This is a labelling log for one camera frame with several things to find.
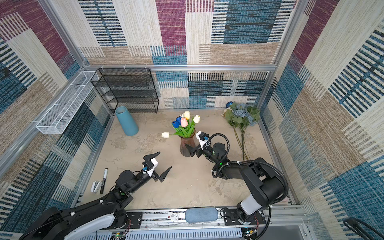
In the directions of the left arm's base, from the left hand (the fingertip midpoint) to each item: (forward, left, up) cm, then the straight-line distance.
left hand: (164, 157), depth 75 cm
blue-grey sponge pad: (-22, -15, -15) cm, 31 cm away
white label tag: (-23, -4, -18) cm, 29 cm away
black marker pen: (-3, +36, -18) cm, 41 cm away
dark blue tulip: (+15, -7, +11) cm, 20 cm away
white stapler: (-8, +39, -17) cm, 43 cm away
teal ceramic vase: (+29, +28, -5) cm, 40 cm away
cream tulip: (+15, -16, +11) cm, 25 cm away
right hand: (+12, -14, -2) cm, 18 cm away
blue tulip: (+12, -6, +11) cm, 17 cm away
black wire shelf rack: (+54, +28, +1) cm, 61 cm away
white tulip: (+10, -1, +5) cm, 11 cm away
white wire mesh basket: (+13, +49, +15) cm, 53 cm away
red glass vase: (+12, -13, -3) cm, 18 cm away
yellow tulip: (+16, -11, +13) cm, 24 cm away
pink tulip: (+12, -10, +13) cm, 20 cm away
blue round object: (+53, -43, -14) cm, 70 cm away
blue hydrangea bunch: (+36, -47, -9) cm, 60 cm away
